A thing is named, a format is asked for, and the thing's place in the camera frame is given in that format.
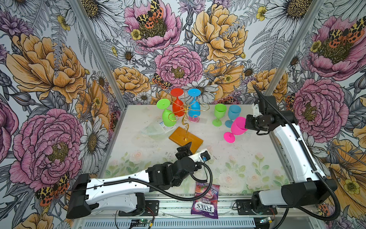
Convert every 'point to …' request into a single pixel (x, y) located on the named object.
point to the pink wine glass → (238, 128)
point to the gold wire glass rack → (183, 136)
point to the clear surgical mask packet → (158, 131)
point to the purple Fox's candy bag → (208, 205)
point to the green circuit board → (142, 221)
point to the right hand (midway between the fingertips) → (247, 127)
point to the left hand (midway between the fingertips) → (191, 151)
